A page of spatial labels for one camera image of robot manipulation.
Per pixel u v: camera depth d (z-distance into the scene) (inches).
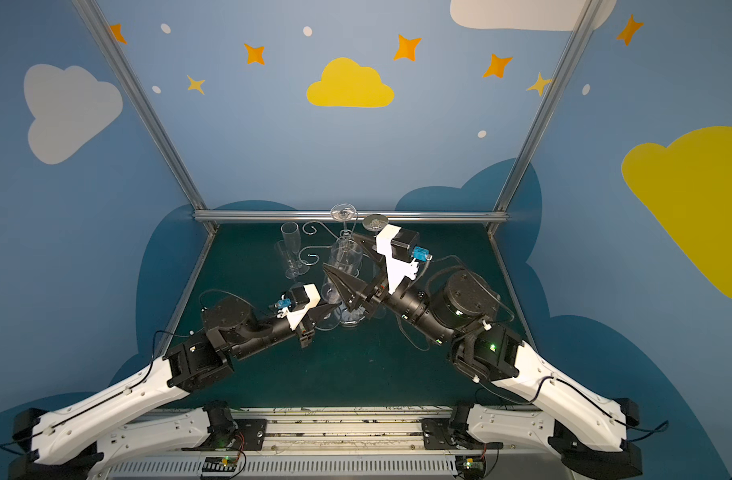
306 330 19.9
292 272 37.2
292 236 37.5
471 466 28.9
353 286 15.3
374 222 30.8
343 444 28.9
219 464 28.8
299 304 17.4
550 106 33.3
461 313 13.2
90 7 26.7
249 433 29.5
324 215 32.0
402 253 13.5
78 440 15.8
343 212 31.5
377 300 15.1
